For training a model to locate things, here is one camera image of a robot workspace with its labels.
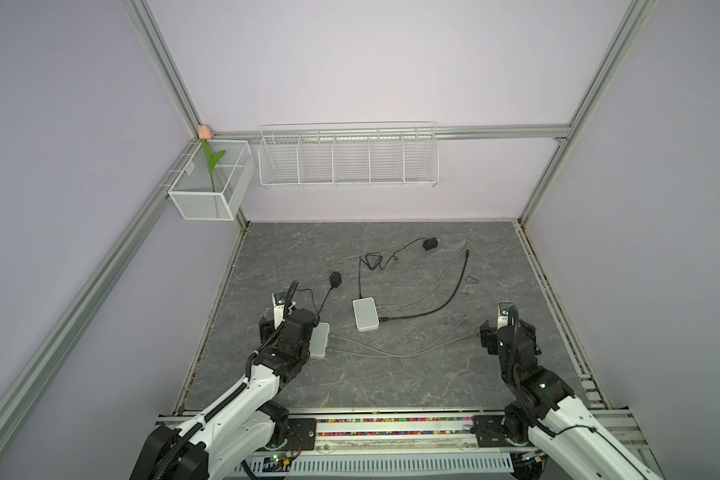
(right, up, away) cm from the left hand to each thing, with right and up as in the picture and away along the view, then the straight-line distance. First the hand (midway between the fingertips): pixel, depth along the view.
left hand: (279, 317), depth 84 cm
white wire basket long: (+19, +51, +15) cm, 56 cm away
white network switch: (+10, -8, +6) cm, 14 cm away
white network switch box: (+25, -2, +11) cm, 27 cm away
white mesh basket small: (-22, +35, -4) cm, 42 cm away
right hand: (+64, -1, -3) cm, 64 cm away
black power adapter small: (+48, +22, +28) cm, 60 cm away
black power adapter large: (+14, +8, +17) cm, 24 cm away
